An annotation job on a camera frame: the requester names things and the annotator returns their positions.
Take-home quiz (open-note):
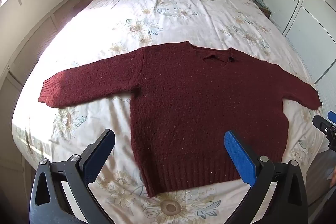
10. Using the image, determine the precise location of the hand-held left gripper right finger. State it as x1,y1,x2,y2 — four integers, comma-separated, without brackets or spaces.
224,130,308,224

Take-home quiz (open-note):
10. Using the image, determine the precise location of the wooden nightstand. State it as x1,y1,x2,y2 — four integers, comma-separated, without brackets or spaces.
249,0,272,18

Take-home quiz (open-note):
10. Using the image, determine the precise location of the dark red knit sweater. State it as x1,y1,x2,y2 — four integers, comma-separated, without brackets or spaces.
38,40,323,198

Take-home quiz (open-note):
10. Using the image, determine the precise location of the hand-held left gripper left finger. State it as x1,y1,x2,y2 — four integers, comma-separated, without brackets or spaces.
29,129,116,224

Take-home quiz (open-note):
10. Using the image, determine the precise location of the bed with floral duvet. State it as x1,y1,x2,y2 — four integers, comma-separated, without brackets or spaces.
12,0,328,224

